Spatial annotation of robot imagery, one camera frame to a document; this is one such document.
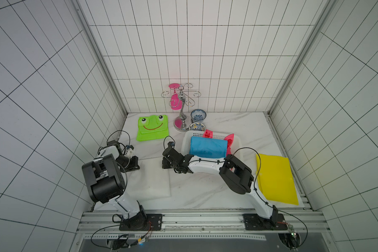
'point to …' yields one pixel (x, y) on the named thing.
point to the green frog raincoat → (152, 127)
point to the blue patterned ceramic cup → (197, 126)
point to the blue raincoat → (208, 147)
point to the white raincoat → (150, 181)
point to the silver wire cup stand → (182, 96)
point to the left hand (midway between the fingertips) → (137, 169)
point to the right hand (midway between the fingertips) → (157, 165)
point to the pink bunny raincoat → (209, 134)
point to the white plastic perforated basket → (238, 142)
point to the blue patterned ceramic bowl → (198, 115)
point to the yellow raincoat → (276, 179)
